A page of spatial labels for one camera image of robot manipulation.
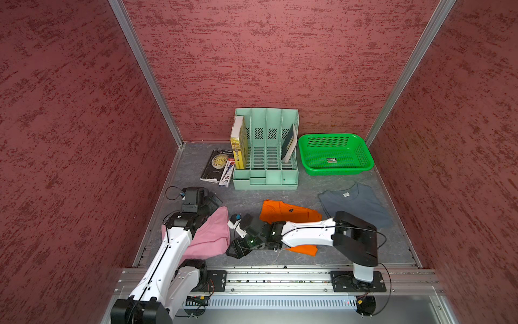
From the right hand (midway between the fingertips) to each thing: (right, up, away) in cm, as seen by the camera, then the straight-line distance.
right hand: (233, 253), depth 77 cm
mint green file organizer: (+17, +43, +41) cm, 62 cm away
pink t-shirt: (-10, +3, +6) cm, 12 cm away
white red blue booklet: (-7, +30, +26) cm, 41 cm away
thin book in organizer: (+25, +45, +27) cm, 58 cm away
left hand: (-10, +16, +6) cm, 20 cm away
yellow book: (+1, +47, +10) cm, 48 cm away
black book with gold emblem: (-15, +33, +30) cm, 47 cm away
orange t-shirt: (+16, +13, +15) cm, 25 cm away
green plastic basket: (+53, +40, +40) cm, 78 cm away
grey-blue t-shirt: (+58, +17, +19) cm, 64 cm away
